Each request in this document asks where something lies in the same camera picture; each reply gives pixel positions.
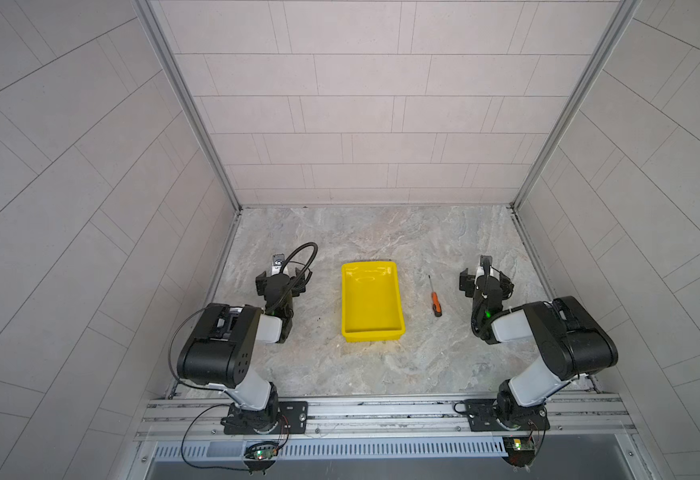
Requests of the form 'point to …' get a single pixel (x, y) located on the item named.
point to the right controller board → (520, 449)
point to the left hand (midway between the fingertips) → (288, 263)
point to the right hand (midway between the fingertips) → (481, 268)
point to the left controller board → (262, 450)
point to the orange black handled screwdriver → (435, 302)
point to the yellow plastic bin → (371, 305)
